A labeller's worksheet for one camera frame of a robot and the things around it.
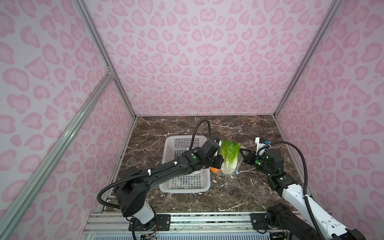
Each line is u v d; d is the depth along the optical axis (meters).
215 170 0.81
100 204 0.42
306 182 0.54
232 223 0.74
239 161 0.76
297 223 0.55
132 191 0.42
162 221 0.73
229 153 0.73
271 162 0.59
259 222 0.73
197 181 0.86
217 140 0.73
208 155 0.62
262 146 0.70
